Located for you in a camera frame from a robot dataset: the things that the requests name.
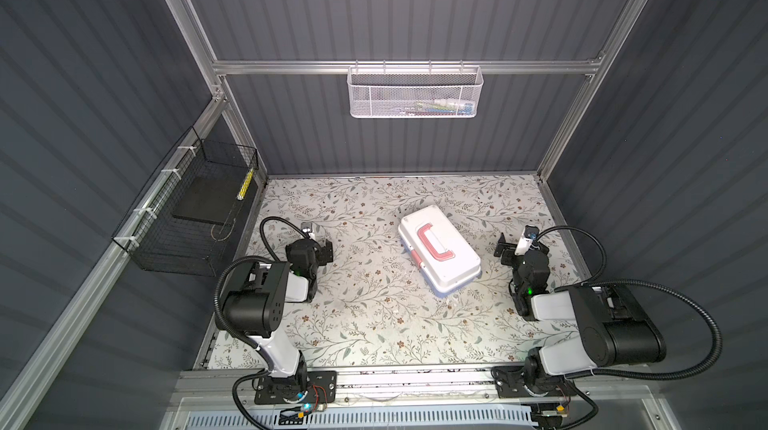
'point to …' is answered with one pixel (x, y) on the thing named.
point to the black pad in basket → (211, 198)
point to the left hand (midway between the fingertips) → (309, 242)
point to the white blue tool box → (440, 255)
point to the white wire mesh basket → (415, 92)
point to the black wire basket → (160, 242)
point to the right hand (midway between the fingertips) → (524, 238)
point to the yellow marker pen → (245, 184)
